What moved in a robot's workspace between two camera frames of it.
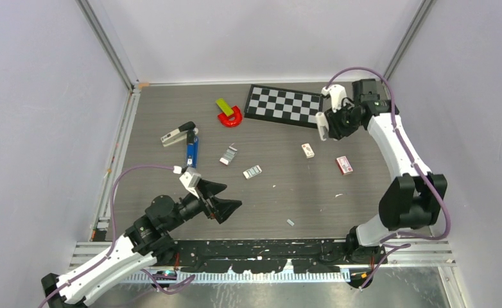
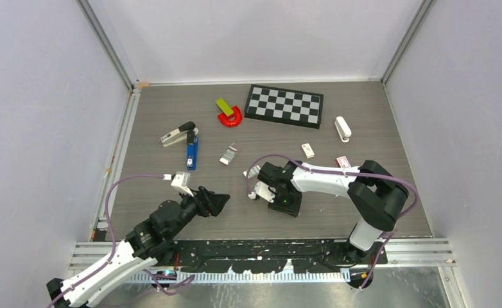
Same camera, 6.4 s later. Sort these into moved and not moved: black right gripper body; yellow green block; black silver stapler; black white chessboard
Moved: black right gripper body
Not moved: black silver stapler; yellow green block; black white chessboard
